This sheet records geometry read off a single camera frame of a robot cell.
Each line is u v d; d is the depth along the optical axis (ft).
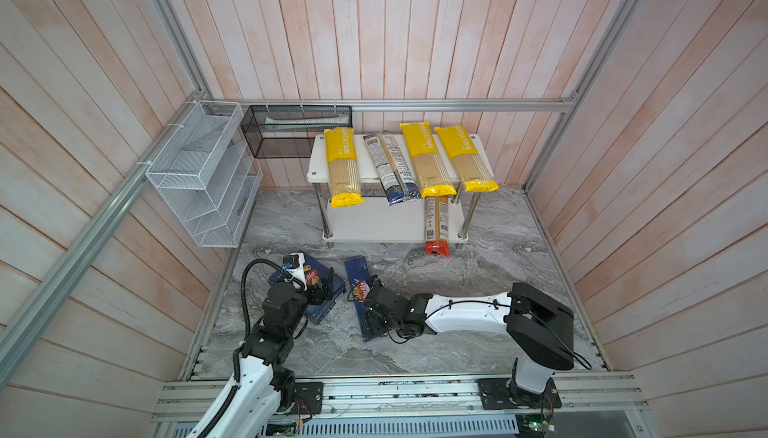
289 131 3.39
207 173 2.38
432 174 2.40
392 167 2.45
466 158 2.54
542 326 1.52
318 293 2.34
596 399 2.46
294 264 2.21
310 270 2.96
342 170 2.43
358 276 3.05
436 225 3.21
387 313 2.12
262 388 1.76
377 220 3.31
